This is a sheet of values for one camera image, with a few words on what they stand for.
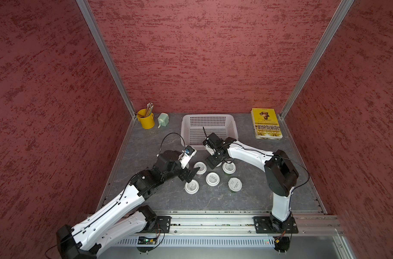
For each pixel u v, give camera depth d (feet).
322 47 2.74
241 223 2.48
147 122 3.60
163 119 3.60
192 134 3.60
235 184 2.66
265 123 3.64
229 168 2.84
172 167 1.83
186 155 2.00
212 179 2.69
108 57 2.90
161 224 2.42
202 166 2.81
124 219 1.88
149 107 3.38
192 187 2.61
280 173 1.67
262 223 2.43
